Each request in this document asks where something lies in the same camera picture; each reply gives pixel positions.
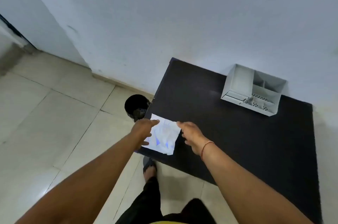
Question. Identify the person's left forearm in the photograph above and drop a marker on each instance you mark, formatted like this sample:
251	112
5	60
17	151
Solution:
87	179

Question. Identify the person's right hand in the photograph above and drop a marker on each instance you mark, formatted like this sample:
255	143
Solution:
194	136

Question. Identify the white door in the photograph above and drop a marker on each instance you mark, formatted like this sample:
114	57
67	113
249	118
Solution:
29	17

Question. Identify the black trousers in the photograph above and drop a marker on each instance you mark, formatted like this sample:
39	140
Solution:
148	205

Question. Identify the white printed plastic packet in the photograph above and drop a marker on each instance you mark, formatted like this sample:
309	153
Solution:
166	136

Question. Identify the dark sandal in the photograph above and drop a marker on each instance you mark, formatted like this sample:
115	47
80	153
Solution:
148	164

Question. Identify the person's right forearm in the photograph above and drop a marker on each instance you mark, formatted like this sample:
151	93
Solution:
243	186

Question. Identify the yellow shirt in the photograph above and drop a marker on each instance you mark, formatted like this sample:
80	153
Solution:
169	222

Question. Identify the grey compartment organizer tray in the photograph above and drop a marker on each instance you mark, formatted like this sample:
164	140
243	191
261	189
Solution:
241	81

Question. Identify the black round trash bin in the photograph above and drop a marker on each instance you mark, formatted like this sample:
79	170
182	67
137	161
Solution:
136	106

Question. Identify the person's left hand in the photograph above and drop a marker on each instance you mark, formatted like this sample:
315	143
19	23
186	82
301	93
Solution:
142	131

